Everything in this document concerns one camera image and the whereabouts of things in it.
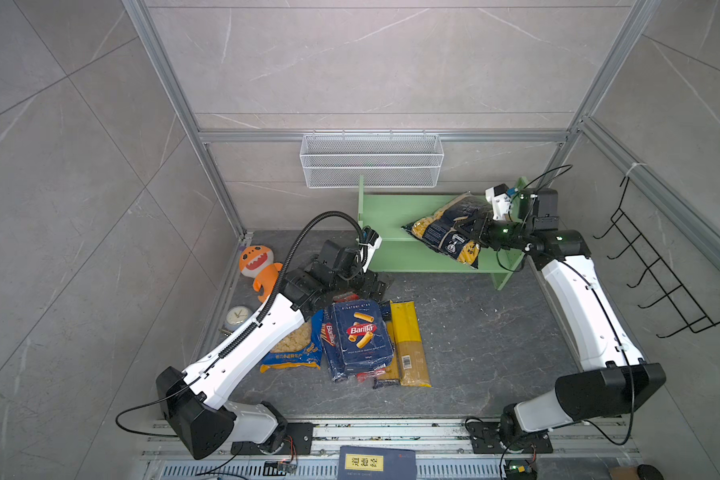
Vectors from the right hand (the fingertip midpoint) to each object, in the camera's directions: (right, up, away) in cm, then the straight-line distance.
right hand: (456, 223), depth 73 cm
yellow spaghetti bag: (-10, -36, +13) cm, 39 cm away
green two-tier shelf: (-14, -6, +13) cm, 20 cm away
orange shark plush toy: (-61, -10, +28) cm, 68 cm away
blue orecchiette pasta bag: (-41, -35, +11) cm, 55 cm away
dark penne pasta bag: (-5, -1, -1) cm, 5 cm away
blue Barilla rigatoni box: (-24, -30, +9) cm, 39 cm away
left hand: (-20, -10, -2) cm, 22 cm away
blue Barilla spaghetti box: (-28, -28, +11) cm, 42 cm away
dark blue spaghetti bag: (-16, -42, +8) cm, 46 cm away
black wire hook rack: (+44, -20, -13) cm, 50 cm away
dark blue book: (-20, -57, -5) cm, 61 cm away
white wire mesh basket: (-16, +25, +28) cm, 41 cm away
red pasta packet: (-21, -41, +8) cm, 47 cm away
